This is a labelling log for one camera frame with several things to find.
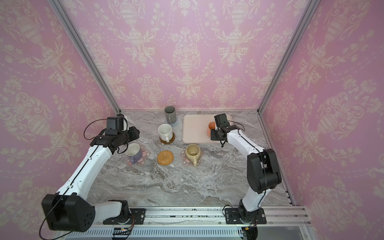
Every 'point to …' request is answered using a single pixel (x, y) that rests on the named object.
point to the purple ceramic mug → (133, 150)
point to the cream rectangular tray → (194, 130)
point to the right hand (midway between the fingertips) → (215, 133)
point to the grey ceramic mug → (170, 113)
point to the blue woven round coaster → (175, 123)
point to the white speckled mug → (165, 132)
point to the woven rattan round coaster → (165, 157)
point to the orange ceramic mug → (211, 125)
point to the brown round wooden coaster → (170, 141)
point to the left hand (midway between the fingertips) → (138, 131)
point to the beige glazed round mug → (192, 152)
